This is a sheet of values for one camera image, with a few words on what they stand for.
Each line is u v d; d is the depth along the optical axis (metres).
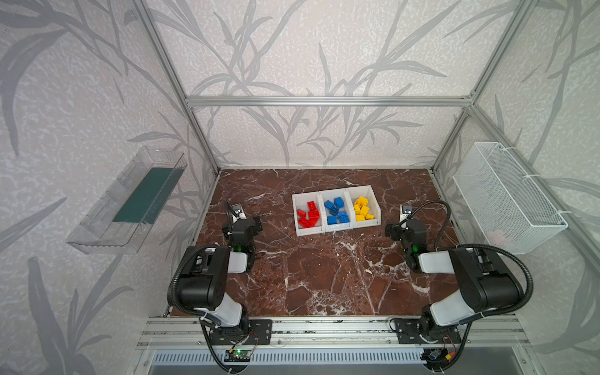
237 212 0.79
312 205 1.04
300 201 1.05
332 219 1.01
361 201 1.03
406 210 0.82
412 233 0.72
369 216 1.01
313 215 1.00
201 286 0.45
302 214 1.01
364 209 1.01
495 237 0.73
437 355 0.75
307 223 0.98
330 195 1.05
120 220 0.63
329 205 1.05
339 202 1.04
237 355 0.71
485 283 0.46
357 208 1.00
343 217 0.98
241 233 0.71
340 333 0.75
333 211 1.02
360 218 0.98
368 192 1.05
